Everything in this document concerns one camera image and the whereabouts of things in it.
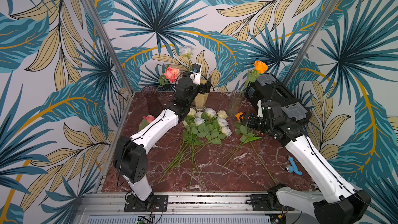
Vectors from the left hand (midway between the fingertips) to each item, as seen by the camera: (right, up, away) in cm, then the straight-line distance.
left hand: (202, 74), depth 76 cm
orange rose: (+32, +5, +8) cm, 33 cm away
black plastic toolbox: (+42, -3, +26) cm, 50 cm away
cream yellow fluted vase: (-1, -13, +21) cm, 25 cm away
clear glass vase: (+21, -15, +24) cm, 35 cm away
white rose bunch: (-1, -29, +19) cm, 35 cm away
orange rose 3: (+29, -34, +19) cm, 49 cm away
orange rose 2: (+25, -32, +21) cm, 46 cm away
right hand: (+22, -22, +1) cm, 31 cm away
